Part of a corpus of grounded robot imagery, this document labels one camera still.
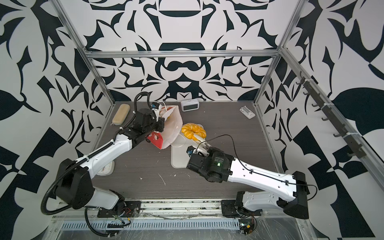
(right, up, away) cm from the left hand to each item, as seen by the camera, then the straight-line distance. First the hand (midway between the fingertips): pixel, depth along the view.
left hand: (164, 115), depth 83 cm
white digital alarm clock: (+14, +8, +28) cm, 32 cm away
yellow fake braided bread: (+14, -8, -1) cm, 16 cm away
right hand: (+26, -17, -13) cm, 33 cm away
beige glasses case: (-36, +1, +25) cm, 44 cm away
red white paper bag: (+3, -6, +15) cm, 16 cm away
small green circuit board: (+41, -53, -13) cm, 68 cm away
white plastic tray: (+8, -25, +8) cm, 28 cm away
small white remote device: (+56, +3, +29) cm, 63 cm away
